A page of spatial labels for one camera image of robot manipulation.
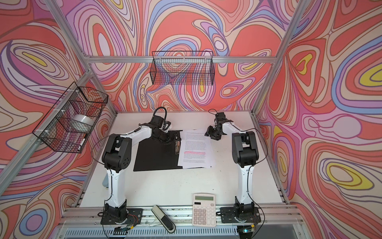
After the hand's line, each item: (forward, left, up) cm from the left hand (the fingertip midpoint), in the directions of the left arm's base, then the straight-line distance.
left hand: (177, 139), depth 98 cm
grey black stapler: (-47, +3, 0) cm, 47 cm away
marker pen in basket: (-16, +44, +21) cm, 52 cm away
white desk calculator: (-41, -16, -2) cm, 44 cm away
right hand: (+4, -22, -4) cm, 22 cm away
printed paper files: (-5, -12, -5) cm, 14 cm away
